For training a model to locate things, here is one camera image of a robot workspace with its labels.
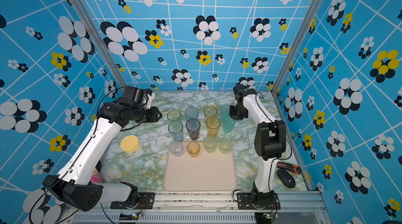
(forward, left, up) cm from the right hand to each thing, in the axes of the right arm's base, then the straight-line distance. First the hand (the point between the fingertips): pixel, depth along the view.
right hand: (236, 118), depth 93 cm
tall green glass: (0, +37, +3) cm, 37 cm away
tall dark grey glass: (-4, +26, -3) cm, 26 cm away
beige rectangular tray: (-28, +17, -11) cm, 35 cm away
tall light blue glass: (-7, +35, 0) cm, 36 cm away
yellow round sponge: (-15, +62, -5) cm, 64 cm away
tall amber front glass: (-2, +14, -4) cm, 14 cm away
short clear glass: (-16, +36, -9) cm, 40 cm away
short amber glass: (-16, +25, -8) cm, 31 cm away
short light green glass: (-15, +16, -4) cm, 22 cm away
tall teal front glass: (-4, +5, 0) cm, 6 cm away
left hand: (-10, +39, +18) cm, 44 cm away
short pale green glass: (-15, +7, -7) cm, 18 cm away
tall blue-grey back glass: (+4, +27, 0) cm, 27 cm away
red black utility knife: (-25, -26, -9) cm, 38 cm away
